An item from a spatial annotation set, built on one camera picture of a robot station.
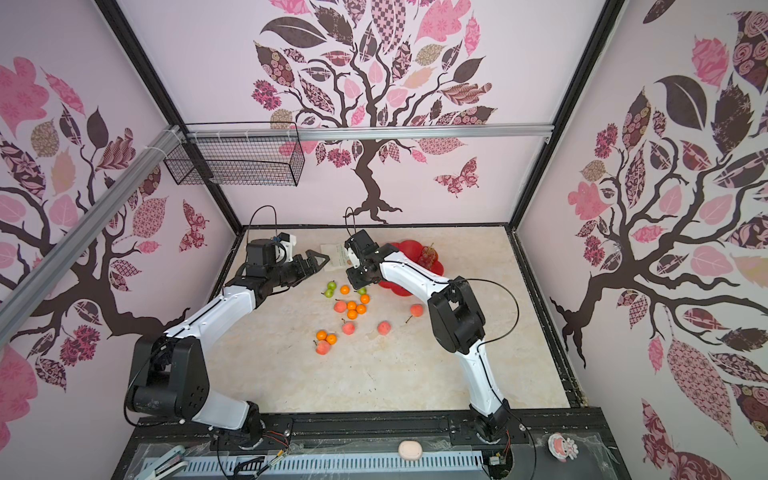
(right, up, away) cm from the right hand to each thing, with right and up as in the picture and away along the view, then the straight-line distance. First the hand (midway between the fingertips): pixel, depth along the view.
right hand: (357, 273), depth 94 cm
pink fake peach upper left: (-6, -11, +1) cm, 12 cm away
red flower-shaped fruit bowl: (+12, -5, +2) cm, 14 cm away
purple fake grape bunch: (+24, +5, +9) cm, 26 cm away
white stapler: (-41, -43, -27) cm, 65 cm away
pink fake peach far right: (+19, -12, -1) cm, 23 cm away
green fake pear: (-10, -5, +7) cm, 12 cm away
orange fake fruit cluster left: (-2, -10, +1) cm, 11 cm away
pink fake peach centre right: (+9, -17, -5) cm, 19 cm away
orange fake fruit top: (-5, -6, +6) cm, 10 cm away
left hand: (-9, +3, -8) cm, 12 cm away
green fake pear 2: (-10, -7, +6) cm, 14 cm away
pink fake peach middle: (-2, -16, -5) cm, 17 cm away
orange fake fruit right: (+2, -9, +3) cm, 10 cm away
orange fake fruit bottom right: (-7, -19, -6) cm, 22 cm away
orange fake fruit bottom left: (-11, -19, -5) cm, 22 cm away
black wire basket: (-39, +39, +1) cm, 55 cm away
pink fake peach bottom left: (-9, -21, -9) cm, 25 cm away
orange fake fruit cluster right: (+1, -12, +1) cm, 12 cm away
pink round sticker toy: (+51, -39, -26) cm, 70 cm away
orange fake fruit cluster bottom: (-2, -13, -1) cm, 13 cm away
